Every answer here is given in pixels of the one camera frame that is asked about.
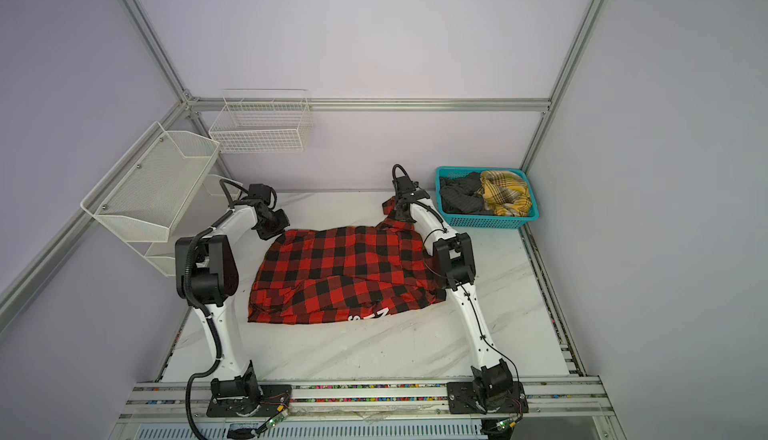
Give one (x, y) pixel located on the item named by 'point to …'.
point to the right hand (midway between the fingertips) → (408, 212)
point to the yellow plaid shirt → (505, 193)
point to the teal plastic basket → (483, 221)
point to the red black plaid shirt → (342, 273)
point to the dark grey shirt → (462, 193)
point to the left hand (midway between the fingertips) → (283, 228)
